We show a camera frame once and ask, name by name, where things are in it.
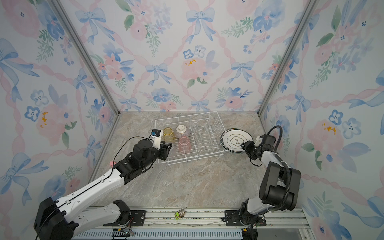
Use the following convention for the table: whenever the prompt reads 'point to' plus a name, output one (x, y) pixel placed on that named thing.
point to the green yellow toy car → (180, 214)
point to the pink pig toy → (111, 163)
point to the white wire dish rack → (193, 137)
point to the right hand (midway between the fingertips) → (243, 146)
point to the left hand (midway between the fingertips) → (169, 142)
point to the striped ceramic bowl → (181, 128)
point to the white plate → (232, 139)
